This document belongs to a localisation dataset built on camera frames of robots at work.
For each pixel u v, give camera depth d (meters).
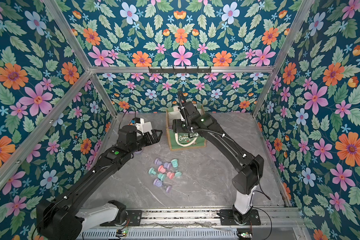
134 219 0.74
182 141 0.93
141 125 0.69
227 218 0.72
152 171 0.88
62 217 0.37
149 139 0.68
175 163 0.91
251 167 0.44
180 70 0.92
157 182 0.82
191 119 0.56
